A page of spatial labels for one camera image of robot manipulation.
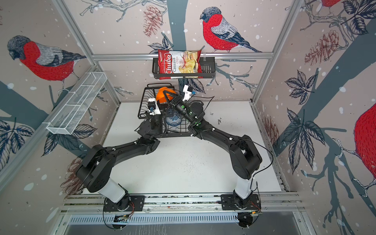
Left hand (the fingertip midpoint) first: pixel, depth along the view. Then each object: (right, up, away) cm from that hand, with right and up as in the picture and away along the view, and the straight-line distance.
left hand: (156, 97), depth 72 cm
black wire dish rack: (+12, -20, +29) cm, 37 cm away
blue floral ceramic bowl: (+4, -13, +34) cm, 37 cm away
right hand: (+3, 0, -5) cm, 6 cm away
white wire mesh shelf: (-44, -10, -1) cm, 45 cm away
